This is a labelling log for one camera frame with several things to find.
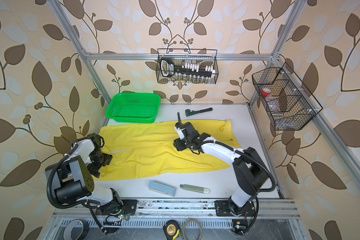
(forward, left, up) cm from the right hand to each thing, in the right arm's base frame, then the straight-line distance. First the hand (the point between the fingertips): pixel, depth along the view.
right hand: (179, 142), depth 87 cm
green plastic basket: (+40, +37, -10) cm, 56 cm away
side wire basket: (+6, -56, +24) cm, 61 cm away
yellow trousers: (+2, +23, -11) cm, 25 cm away
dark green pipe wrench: (+32, -7, -9) cm, 34 cm away
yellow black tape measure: (-41, +4, -7) cm, 41 cm away
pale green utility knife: (-23, -8, -10) cm, 26 cm away
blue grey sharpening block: (-22, +12, -7) cm, 26 cm away
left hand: (-11, +42, -6) cm, 44 cm away
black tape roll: (-39, +50, -6) cm, 64 cm away
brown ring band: (-39, -9, -11) cm, 41 cm away
